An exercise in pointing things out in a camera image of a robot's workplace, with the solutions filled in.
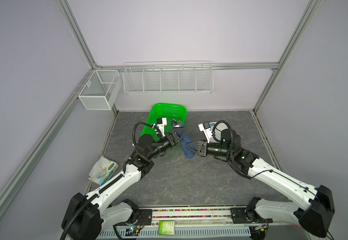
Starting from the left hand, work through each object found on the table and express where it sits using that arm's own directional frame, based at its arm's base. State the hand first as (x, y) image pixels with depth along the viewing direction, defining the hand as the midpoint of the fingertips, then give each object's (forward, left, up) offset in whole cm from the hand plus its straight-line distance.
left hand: (188, 134), depth 65 cm
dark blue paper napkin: (-3, +1, -1) cm, 3 cm away
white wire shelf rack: (+48, +8, -2) cm, 48 cm away
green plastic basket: (+43, +8, -30) cm, 53 cm away
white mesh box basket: (+48, +55, -10) cm, 74 cm away
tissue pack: (-2, +48, -28) cm, 56 cm away
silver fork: (+5, +5, +1) cm, 7 cm away
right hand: (-5, +1, -4) cm, 6 cm away
